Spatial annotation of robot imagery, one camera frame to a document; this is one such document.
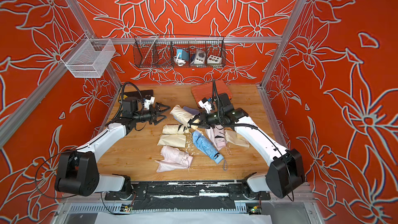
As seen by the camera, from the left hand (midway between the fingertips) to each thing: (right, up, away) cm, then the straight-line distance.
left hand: (168, 112), depth 80 cm
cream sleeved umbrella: (+2, -11, +10) cm, 15 cm away
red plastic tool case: (+21, +13, +28) cm, 37 cm away
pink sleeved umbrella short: (+27, -15, +9) cm, 33 cm away
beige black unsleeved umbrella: (+7, -1, -4) cm, 8 cm away
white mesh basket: (-51, +32, +12) cm, 61 cm away
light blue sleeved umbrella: (+12, -1, +21) cm, 24 cm away
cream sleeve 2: (+37, -16, +10) cm, 41 cm away
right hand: (+12, -5, -9) cm, 16 cm away
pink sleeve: (-1, -28, -2) cm, 28 cm away
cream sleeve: (+1, -18, +10) cm, 20 cm away
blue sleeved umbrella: (+21, -20, +4) cm, 29 cm away
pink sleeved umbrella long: (+4, -23, +1) cm, 24 cm away
